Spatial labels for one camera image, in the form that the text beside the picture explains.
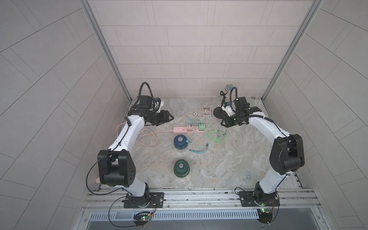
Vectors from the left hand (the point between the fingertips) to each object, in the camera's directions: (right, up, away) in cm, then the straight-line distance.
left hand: (172, 116), depth 83 cm
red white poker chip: (+15, +1, +25) cm, 29 cm away
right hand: (+32, -3, +8) cm, 33 cm away
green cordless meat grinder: (+6, -26, -11) cm, 29 cm away
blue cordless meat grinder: (+5, -15, -1) cm, 15 cm away
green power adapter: (+18, -8, +11) cm, 23 cm away
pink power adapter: (+10, -9, +10) cm, 17 cm away
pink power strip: (+6, -10, +13) cm, 17 cm away
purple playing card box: (+23, +3, +23) cm, 32 cm away
